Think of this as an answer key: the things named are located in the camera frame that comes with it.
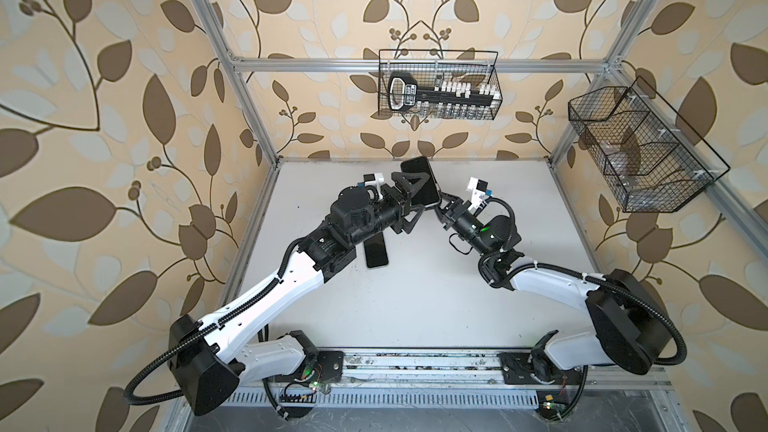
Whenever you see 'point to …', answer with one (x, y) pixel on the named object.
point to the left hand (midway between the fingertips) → (434, 189)
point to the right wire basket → (651, 160)
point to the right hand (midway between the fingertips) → (428, 194)
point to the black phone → (430, 193)
